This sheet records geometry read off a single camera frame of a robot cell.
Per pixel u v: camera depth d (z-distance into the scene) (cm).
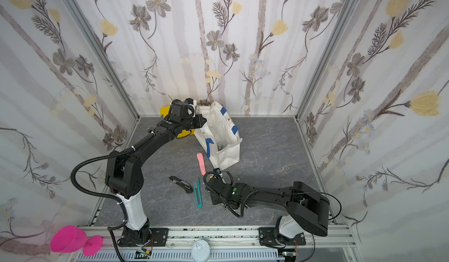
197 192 86
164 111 111
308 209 43
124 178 49
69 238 60
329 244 73
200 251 67
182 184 89
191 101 82
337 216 45
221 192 61
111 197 52
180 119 71
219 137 108
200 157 99
